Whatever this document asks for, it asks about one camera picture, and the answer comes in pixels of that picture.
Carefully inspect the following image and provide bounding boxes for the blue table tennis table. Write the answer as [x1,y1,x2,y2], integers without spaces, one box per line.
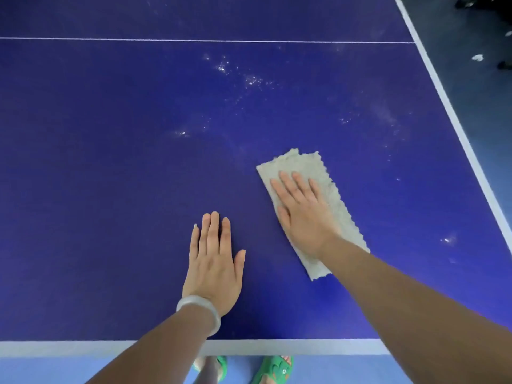
[0,0,512,358]

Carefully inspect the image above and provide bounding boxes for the person's left forearm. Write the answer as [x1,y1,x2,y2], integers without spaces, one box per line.
[86,306,218,384]

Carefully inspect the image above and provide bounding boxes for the person's right hand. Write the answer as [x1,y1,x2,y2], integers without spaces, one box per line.
[270,171,341,260]

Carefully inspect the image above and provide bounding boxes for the black exercise equipment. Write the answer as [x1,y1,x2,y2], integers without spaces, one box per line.
[454,0,512,71]

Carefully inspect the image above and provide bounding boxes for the green left slipper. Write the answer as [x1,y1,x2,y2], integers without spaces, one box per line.
[194,355,228,384]

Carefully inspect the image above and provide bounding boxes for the green right slipper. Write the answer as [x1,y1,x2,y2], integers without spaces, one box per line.
[251,355,295,384]

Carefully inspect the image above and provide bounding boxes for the green slipper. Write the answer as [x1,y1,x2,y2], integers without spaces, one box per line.
[251,355,295,384]
[194,355,228,384]

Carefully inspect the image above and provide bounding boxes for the person's left foot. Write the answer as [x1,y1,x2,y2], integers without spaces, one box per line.
[196,356,223,384]

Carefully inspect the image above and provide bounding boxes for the grey cleaning cloth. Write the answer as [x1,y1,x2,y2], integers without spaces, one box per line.
[255,148,371,282]

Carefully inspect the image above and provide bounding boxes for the person's right forearm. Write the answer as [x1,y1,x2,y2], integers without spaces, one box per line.
[319,237,512,384]

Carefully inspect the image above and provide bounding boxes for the white jade bangle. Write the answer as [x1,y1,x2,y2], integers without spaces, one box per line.
[176,295,222,337]

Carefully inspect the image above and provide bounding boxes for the person's left hand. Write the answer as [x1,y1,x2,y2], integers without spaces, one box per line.
[182,211,247,318]

